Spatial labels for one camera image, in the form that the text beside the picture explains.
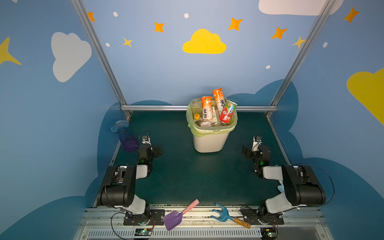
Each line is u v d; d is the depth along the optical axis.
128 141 0.99
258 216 0.74
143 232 0.71
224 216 0.73
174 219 0.74
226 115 0.78
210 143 0.92
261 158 0.73
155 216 0.76
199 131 0.74
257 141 0.82
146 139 0.82
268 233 0.71
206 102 0.82
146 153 0.72
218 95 0.84
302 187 0.46
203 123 0.78
